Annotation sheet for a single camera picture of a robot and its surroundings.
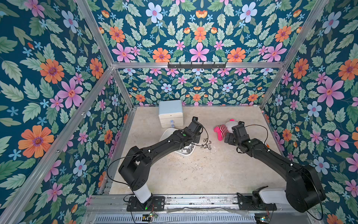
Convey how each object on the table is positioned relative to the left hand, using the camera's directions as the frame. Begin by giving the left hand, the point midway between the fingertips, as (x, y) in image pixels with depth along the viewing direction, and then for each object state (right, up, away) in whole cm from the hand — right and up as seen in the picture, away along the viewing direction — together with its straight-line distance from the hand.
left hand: (197, 133), depth 87 cm
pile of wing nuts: (-5, -11, +6) cm, 14 cm away
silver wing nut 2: (+10, -8, +11) cm, 17 cm away
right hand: (+23, -2, +2) cm, 24 cm away
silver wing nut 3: (+7, -10, +9) cm, 15 cm away
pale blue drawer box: (-18, +13, +8) cm, 23 cm away
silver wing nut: (+6, -6, +11) cm, 14 cm away
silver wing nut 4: (+9, -11, +8) cm, 17 cm away
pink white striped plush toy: (+19, +1, +9) cm, 20 cm away
